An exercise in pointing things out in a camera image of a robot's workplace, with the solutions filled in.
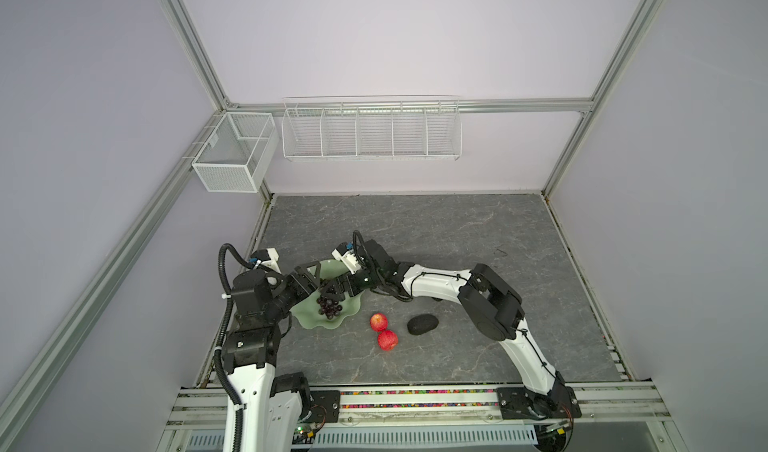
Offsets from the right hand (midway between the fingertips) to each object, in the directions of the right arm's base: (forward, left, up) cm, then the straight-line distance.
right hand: (329, 291), depth 86 cm
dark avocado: (-8, -27, -5) cm, 28 cm away
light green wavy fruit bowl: (-4, +6, -5) cm, 9 cm away
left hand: (-2, +1, +15) cm, 15 cm away
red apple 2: (-13, -17, -4) cm, 22 cm away
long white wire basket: (+48, -11, +22) cm, 55 cm away
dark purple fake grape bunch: (-3, 0, -4) cm, 5 cm away
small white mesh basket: (+44, +36, +16) cm, 59 cm away
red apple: (-8, -14, -4) cm, 17 cm away
